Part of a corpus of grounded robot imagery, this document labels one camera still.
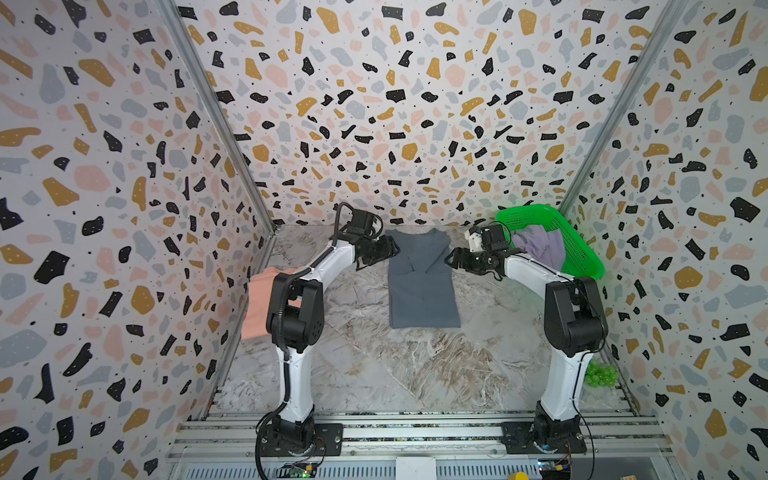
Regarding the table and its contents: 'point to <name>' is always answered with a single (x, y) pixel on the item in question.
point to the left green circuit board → (296, 470)
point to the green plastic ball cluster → (601, 375)
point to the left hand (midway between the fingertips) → (396, 247)
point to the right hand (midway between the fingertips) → (449, 255)
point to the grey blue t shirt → (421, 289)
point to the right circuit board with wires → (551, 470)
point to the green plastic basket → (578, 260)
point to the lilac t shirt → (544, 247)
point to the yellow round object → (521, 476)
